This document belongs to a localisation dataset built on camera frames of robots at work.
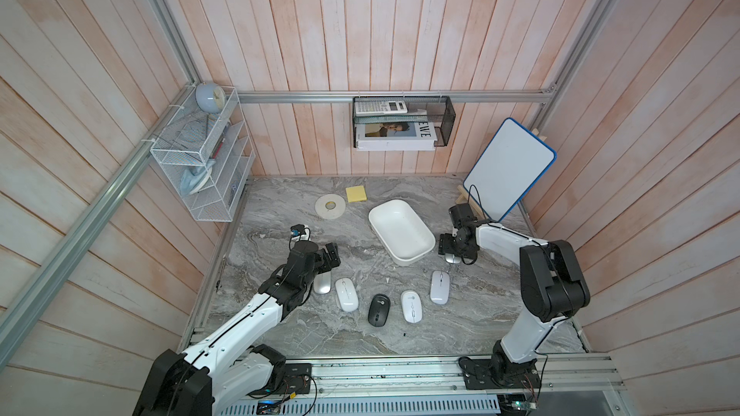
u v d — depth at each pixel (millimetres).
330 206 1107
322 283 905
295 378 730
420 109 908
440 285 879
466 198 1066
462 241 741
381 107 903
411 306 836
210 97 798
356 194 1144
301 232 733
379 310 835
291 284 621
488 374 730
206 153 750
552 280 490
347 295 855
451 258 954
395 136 931
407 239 1008
